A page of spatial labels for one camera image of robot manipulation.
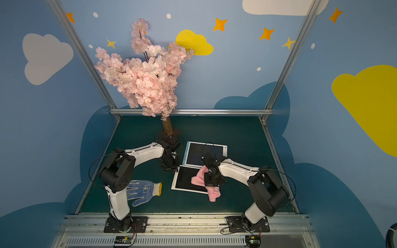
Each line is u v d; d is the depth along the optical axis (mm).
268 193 447
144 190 857
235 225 738
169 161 801
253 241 731
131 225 684
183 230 735
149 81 588
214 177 740
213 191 818
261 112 1151
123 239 718
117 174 503
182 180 883
